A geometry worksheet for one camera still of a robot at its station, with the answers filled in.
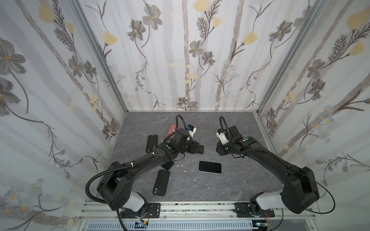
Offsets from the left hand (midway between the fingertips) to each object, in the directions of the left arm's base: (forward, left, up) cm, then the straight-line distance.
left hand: (197, 141), depth 82 cm
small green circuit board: (-38, +32, -20) cm, 53 cm away
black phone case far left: (+11, +30, -18) cm, 37 cm away
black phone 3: (-10, -9, -15) cm, 20 cm away
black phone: (+5, -4, -19) cm, 20 cm away
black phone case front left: (-18, +21, -18) cm, 33 cm away
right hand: (-2, -12, -3) cm, 12 cm away
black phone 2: (-8, +17, -15) cm, 25 cm away
